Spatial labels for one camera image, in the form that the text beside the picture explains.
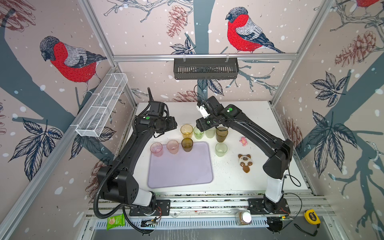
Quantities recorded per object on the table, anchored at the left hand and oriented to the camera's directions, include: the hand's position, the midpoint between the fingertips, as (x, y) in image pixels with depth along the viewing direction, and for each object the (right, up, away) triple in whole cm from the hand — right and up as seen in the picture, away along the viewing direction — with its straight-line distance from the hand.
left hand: (173, 124), depth 81 cm
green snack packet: (-25, -46, -12) cm, 53 cm away
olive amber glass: (+7, -14, +14) cm, 21 cm away
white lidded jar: (+34, -39, -19) cm, 55 cm away
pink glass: (-12, -17, +12) cm, 24 cm away
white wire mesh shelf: (-38, +10, -2) cm, 40 cm away
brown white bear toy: (+42, -22, +5) cm, 48 cm away
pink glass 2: (-2, -15, +12) cm, 19 cm away
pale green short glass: (+29, -17, +13) cm, 36 cm away
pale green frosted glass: (+22, -7, +16) cm, 29 cm away
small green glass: (+14, -8, +20) cm, 26 cm away
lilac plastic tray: (+5, -28, +10) cm, 30 cm away
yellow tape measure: (+68, -43, -12) cm, 81 cm away
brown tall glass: (+29, -7, +11) cm, 32 cm away
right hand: (+15, 0, 0) cm, 15 cm away
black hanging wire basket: (+20, +38, +23) cm, 49 cm away
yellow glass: (+6, -6, +21) cm, 23 cm away
